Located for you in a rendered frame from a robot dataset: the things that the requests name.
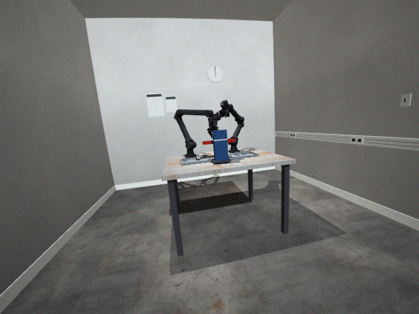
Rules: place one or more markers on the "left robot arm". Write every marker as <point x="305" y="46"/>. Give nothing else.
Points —
<point x="239" y="119"/>

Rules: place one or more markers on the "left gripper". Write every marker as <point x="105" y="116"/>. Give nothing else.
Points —
<point x="224" y="113"/>

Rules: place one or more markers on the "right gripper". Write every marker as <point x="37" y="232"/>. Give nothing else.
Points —
<point x="212" y="129"/>

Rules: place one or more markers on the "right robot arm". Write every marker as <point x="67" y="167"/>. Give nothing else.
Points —
<point x="190" y="143"/>

